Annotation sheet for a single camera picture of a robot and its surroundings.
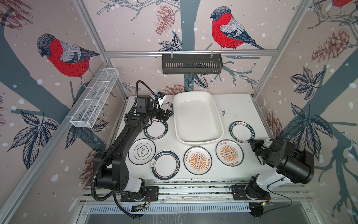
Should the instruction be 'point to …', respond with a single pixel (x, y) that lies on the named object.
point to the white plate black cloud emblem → (141, 151)
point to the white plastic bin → (197, 118)
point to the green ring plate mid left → (156, 129)
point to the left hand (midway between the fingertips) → (165, 107)
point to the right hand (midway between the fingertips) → (251, 141)
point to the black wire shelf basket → (191, 64)
